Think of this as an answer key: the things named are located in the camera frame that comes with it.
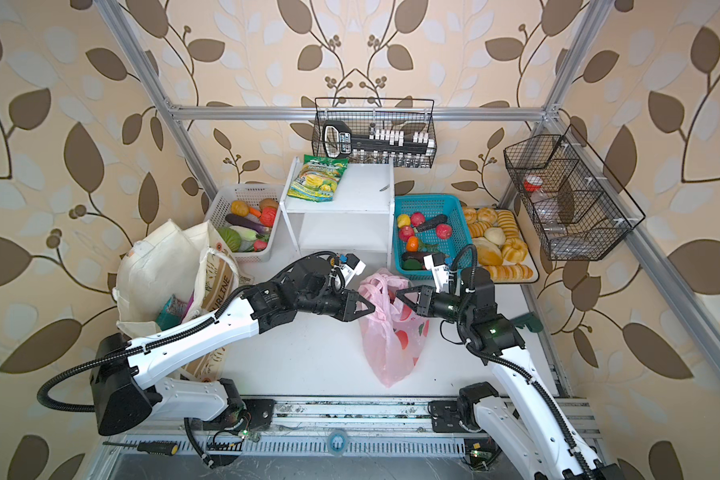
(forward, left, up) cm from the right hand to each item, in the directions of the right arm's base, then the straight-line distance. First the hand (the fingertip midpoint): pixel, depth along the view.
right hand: (399, 298), depth 70 cm
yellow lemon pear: (+43, -7, -19) cm, 47 cm away
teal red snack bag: (+3, +60, -11) cm, 61 cm away
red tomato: (+43, +44, -15) cm, 63 cm away
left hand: (-3, +5, +1) cm, 6 cm away
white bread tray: (+29, -39, -17) cm, 51 cm away
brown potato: (+49, +56, -17) cm, 76 cm away
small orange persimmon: (+31, -9, -19) cm, 37 cm away
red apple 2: (+37, -21, -19) cm, 46 cm away
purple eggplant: (+44, +53, -19) cm, 71 cm away
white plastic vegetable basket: (+33, +47, -19) cm, 60 cm away
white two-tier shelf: (+22, +16, +10) cm, 29 cm away
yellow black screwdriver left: (-26, +57, -21) cm, 66 cm away
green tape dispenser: (+2, -41, -21) cm, 46 cm away
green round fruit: (+22, -8, -18) cm, 29 cm away
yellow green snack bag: (+30, +20, +13) cm, 38 cm away
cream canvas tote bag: (+15, +61, -3) cm, 63 cm away
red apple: (+43, -12, -19) cm, 48 cm away
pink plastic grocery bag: (-6, +1, -7) cm, 9 cm away
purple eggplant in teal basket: (+27, -9, -20) cm, 35 cm away
